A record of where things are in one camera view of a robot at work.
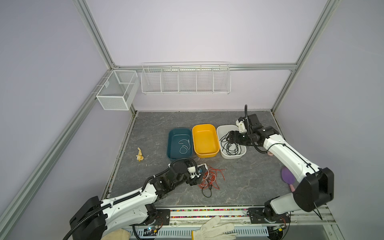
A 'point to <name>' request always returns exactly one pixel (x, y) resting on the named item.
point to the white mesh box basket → (118, 91)
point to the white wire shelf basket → (186, 78)
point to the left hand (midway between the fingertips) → (197, 165)
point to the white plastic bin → (222, 130)
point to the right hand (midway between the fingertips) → (232, 139)
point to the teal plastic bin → (179, 143)
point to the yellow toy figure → (139, 157)
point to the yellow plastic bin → (205, 141)
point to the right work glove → (209, 231)
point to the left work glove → (117, 234)
